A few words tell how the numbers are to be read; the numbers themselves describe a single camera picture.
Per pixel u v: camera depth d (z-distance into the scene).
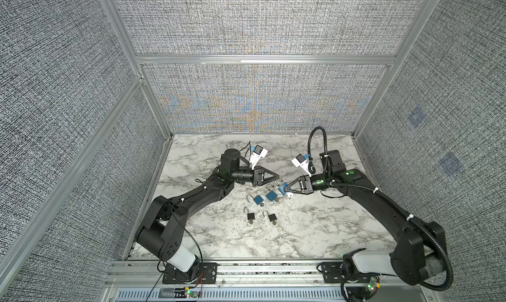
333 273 0.73
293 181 0.70
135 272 0.75
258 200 0.92
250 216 0.88
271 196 0.93
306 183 0.66
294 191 0.71
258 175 0.68
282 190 0.71
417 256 0.40
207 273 0.73
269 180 0.72
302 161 0.70
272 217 0.88
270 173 0.73
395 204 0.48
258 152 0.71
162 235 0.44
